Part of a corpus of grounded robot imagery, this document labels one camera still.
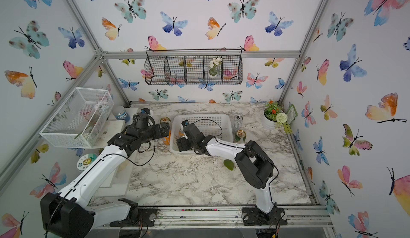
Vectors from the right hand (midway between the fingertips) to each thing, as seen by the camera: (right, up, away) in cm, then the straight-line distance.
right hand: (183, 138), depth 89 cm
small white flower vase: (+17, +39, +7) cm, 43 cm away
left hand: (-8, +7, -8) cm, 14 cm away
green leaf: (+25, -14, +1) cm, 29 cm away
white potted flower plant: (+52, +12, +6) cm, 54 cm away
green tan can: (+32, +1, +2) cm, 32 cm away
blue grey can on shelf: (-32, +14, -4) cm, 35 cm away
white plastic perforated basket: (+20, +7, +14) cm, 25 cm away
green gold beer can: (-12, +10, +8) cm, 18 cm away
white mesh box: (-45, +10, -15) cm, 49 cm away
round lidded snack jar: (-37, -6, -22) cm, 43 cm away
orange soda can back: (-10, -1, +5) cm, 11 cm away
